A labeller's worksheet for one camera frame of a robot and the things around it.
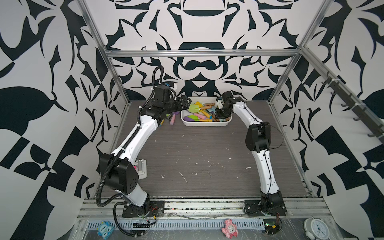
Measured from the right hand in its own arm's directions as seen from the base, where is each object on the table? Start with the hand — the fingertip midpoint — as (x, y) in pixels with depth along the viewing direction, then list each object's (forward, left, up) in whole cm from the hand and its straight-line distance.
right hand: (216, 113), depth 106 cm
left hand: (-11, +20, +25) cm, 34 cm away
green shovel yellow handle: (-5, +38, -3) cm, 38 cm away
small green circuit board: (-64, -20, -7) cm, 67 cm away
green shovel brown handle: (+7, +15, -3) cm, 17 cm away
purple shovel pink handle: (-2, +31, -3) cm, 31 cm away
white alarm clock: (-65, -37, -2) cm, 75 cm away
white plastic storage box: (+14, +7, -1) cm, 16 cm away
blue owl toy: (-65, +56, -3) cm, 86 cm away
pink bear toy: (-65, 0, -1) cm, 65 cm away
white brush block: (-35, +46, -3) cm, 58 cm away
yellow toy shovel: (+10, +10, -3) cm, 14 cm away
